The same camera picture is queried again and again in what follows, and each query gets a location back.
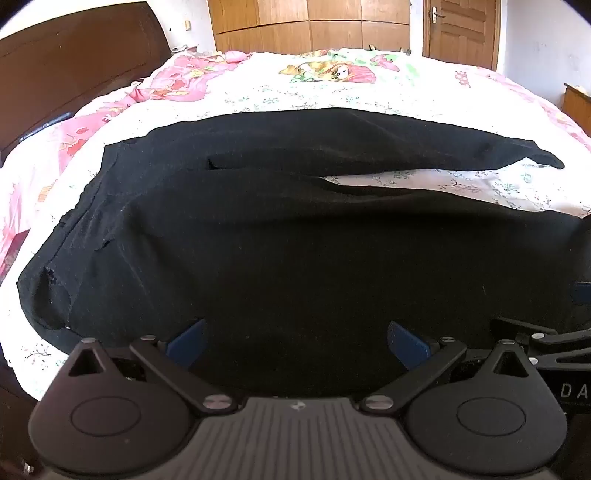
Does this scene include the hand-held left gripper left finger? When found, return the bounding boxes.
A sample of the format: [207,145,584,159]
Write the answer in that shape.
[60,318,239,414]

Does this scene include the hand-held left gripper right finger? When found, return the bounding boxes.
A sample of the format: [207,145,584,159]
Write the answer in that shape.
[360,320,534,414]

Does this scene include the black pants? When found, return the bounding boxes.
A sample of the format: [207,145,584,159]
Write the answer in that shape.
[16,107,591,398]

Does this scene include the wooden cabinet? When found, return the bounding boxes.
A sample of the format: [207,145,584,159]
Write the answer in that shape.
[563,83,591,137]

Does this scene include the floral printed blanket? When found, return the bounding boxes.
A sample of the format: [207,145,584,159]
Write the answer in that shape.
[0,46,591,403]

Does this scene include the wooden door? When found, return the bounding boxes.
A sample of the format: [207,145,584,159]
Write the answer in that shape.
[422,0,502,73]

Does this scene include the dark wooden headboard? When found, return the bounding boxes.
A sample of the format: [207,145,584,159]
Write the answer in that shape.
[0,0,174,161]

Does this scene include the wooden wardrobe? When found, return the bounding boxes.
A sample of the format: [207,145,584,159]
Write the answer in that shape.
[206,0,413,59]

